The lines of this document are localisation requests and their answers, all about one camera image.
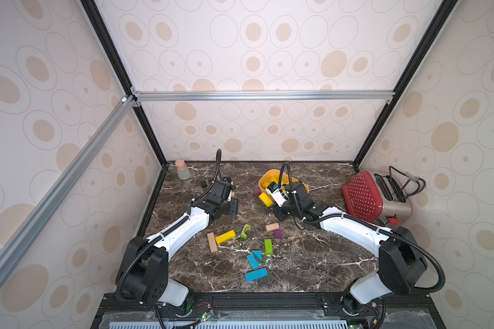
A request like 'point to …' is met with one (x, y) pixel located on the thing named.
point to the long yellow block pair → (225, 236)
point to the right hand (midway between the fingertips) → (280, 202)
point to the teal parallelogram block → (252, 262)
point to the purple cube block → (277, 233)
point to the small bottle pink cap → (183, 172)
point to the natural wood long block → (212, 242)
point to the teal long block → (256, 275)
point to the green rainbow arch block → (246, 227)
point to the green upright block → (268, 247)
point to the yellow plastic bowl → (280, 177)
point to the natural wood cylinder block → (272, 227)
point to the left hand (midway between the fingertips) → (239, 202)
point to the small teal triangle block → (259, 253)
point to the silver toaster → (397, 205)
